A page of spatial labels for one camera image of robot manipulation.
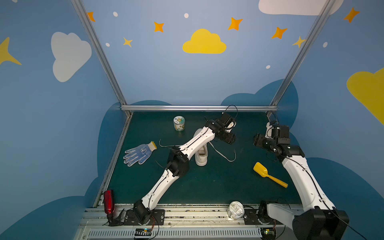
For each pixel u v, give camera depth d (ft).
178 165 2.05
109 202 2.51
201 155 2.85
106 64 2.96
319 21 2.42
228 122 2.49
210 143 3.32
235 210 2.37
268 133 2.25
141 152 3.22
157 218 2.40
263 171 2.97
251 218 2.46
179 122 3.49
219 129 2.29
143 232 2.40
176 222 2.41
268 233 2.40
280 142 1.94
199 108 4.97
